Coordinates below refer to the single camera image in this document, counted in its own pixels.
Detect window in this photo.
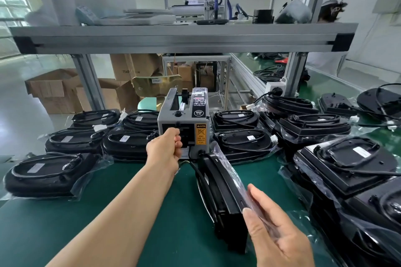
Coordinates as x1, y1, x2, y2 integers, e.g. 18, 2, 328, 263
0, 0, 31, 58

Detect person's right hand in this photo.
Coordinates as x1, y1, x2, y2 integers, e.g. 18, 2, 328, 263
241, 182, 316, 267

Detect bagged black lamp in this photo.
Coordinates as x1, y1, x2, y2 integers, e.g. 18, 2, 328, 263
68, 108, 122, 131

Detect green round stool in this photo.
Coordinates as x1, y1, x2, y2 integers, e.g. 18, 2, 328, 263
138, 96, 160, 111

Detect white box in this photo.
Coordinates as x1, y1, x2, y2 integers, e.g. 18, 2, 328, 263
71, 0, 137, 19

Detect person's left hand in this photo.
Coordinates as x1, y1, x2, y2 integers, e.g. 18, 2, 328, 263
145, 127, 184, 176

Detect white handset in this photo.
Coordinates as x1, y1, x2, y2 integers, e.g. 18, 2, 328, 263
75, 6, 101, 25

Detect unbagged black lamps with cables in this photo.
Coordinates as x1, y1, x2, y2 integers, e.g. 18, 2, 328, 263
316, 85, 401, 123

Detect white flat scale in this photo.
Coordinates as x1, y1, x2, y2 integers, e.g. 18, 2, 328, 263
98, 9, 178, 25

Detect grey metal shelf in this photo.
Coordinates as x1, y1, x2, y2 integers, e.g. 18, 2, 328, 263
9, 23, 359, 55

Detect grey tape dispenser machine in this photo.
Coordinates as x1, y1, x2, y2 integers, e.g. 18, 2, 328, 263
157, 86, 211, 160

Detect bundle of black cables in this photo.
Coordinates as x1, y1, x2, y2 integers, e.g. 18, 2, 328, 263
254, 65, 286, 83

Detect grey barcode scanner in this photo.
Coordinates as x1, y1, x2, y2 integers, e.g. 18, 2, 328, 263
274, 0, 312, 25

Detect black cup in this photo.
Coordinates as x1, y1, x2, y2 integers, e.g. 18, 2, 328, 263
253, 9, 274, 24

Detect group of bagged black lamps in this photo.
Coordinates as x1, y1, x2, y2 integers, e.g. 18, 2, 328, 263
212, 88, 401, 267

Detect person's left forearm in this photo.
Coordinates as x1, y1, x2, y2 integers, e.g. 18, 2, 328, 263
47, 162, 179, 267

